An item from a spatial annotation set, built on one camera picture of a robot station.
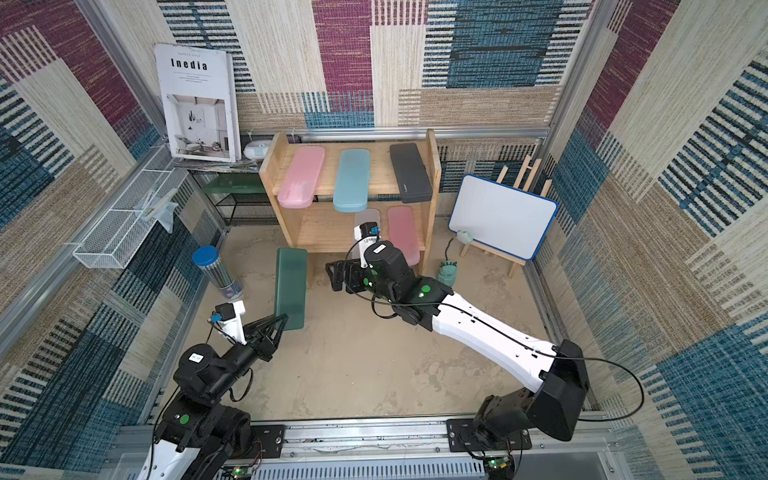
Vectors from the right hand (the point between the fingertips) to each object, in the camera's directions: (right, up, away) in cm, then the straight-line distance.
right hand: (341, 261), depth 70 cm
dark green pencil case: (-12, -5, +1) cm, 13 cm away
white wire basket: (-54, +5, +1) cm, 54 cm away
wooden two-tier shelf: (-9, +9, +19) cm, 23 cm away
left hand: (-14, -13, 0) cm, 19 cm away
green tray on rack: (-40, +25, +31) cm, 57 cm away
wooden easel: (+41, +3, +32) cm, 52 cm away
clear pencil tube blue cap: (-40, 0, +15) cm, 42 cm away
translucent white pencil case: (+5, +13, +21) cm, 25 cm away
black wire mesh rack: (-44, +22, +41) cm, 64 cm away
